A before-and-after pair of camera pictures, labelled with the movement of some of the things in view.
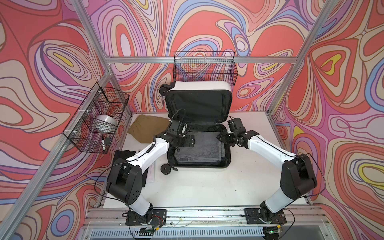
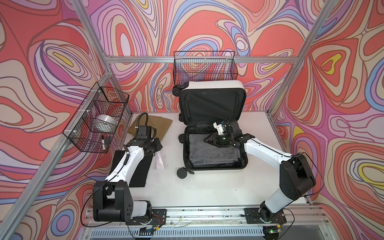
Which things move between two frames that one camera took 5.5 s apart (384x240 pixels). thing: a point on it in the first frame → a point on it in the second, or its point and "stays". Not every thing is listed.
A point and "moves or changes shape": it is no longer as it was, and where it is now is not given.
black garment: x=125 y=154 stays
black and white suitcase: x=203 y=107 moves or changes shape
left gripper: x=187 y=143 → x=158 y=146
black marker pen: x=103 y=143 stays
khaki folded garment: x=144 y=128 stays
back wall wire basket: x=204 y=66 stays
